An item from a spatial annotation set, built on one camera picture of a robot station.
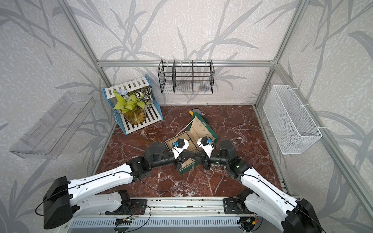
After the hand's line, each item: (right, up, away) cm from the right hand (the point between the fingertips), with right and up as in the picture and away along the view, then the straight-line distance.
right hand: (193, 155), depth 72 cm
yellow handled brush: (0, +24, +43) cm, 50 cm away
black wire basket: (-5, +48, +33) cm, 59 cm away
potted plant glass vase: (-38, +27, +17) cm, 49 cm away
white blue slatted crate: (-32, +22, +40) cm, 56 cm away
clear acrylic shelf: (-66, +10, -8) cm, 67 cm away
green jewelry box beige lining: (+3, +12, +17) cm, 21 cm away
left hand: (0, +1, -4) cm, 5 cm away
